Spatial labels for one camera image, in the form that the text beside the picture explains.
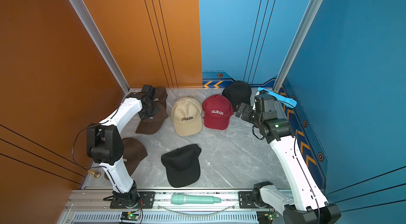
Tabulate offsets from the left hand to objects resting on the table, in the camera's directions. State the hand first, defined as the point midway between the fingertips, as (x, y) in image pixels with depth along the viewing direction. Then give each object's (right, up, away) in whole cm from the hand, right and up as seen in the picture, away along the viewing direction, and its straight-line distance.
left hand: (153, 111), depth 94 cm
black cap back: (+54, +13, +15) cm, 57 cm away
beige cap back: (+20, -3, 0) cm, 20 cm away
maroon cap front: (+38, +1, +3) cm, 38 cm away
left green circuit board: (-3, -46, -23) cm, 52 cm away
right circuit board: (+59, -46, -24) cm, 78 cm away
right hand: (+50, +2, -21) cm, 54 cm away
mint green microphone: (+20, -39, -23) cm, 49 cm away
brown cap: (-1, -8, -2) cm, 8 cm away
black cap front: (+20, -27, -14) cm, 36 cm away
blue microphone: (+75, +6, -13) cm, 76 cm away
